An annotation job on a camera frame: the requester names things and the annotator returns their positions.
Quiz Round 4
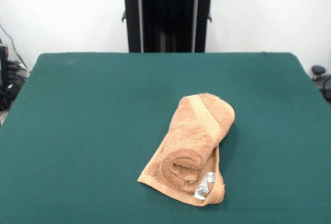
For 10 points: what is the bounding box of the grey caster leg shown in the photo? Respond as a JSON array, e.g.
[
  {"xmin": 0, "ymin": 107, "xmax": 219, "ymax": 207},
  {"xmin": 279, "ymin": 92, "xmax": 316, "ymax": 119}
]
[{"xmin": 311, "ymin": 65, "xmax": 331, "ymax": 96}]

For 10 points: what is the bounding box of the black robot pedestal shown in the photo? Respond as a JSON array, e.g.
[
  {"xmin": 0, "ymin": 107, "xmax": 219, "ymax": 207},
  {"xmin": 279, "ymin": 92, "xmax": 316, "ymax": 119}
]
[{"xmin": 113, "ymin": 0, "xmax": 223, "ymax": 53}]

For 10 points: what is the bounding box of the dark green table cloth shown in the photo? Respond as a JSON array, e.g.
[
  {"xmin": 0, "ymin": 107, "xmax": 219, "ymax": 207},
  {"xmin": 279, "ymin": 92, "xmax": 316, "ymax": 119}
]
[{"xmin": 0, "ymin": 52, "xmax": 331, "ymax": 224}]

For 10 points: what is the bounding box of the tan terry towel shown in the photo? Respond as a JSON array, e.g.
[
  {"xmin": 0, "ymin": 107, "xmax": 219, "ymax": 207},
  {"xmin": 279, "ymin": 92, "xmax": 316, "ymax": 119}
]
[{"xmin": 137, "ymin": 93, "xmax": 236, "ymax": 206}]

